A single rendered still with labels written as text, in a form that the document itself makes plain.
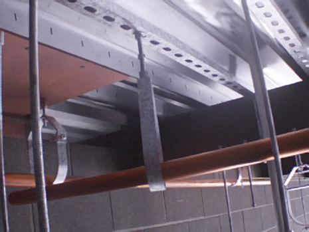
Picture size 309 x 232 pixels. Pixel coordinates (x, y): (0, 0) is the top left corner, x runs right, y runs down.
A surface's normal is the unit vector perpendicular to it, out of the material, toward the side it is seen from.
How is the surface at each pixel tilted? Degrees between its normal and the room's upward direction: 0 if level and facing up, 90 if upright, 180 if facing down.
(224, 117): 90
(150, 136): 74
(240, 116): 90
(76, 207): 90
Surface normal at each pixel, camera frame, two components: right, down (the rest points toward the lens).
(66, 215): 0.83, -0.23
